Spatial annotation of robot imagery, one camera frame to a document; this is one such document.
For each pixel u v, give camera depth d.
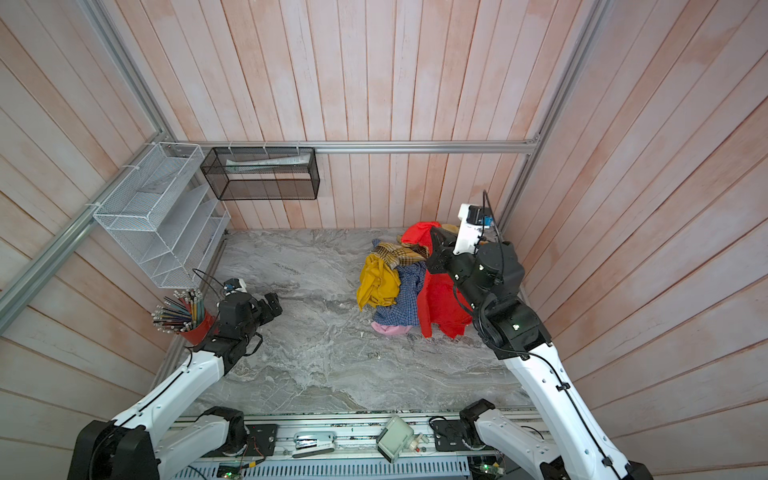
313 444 0.72
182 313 0.85
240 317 0.65
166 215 0.73
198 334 0.81
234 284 0.75
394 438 0.70
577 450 0.37
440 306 0.79
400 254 0.95
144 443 0.41
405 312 0.86
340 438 0.75
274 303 0.78
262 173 1.04
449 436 0.73
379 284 0.90
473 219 0.48
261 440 0.73
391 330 0.89
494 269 0.41
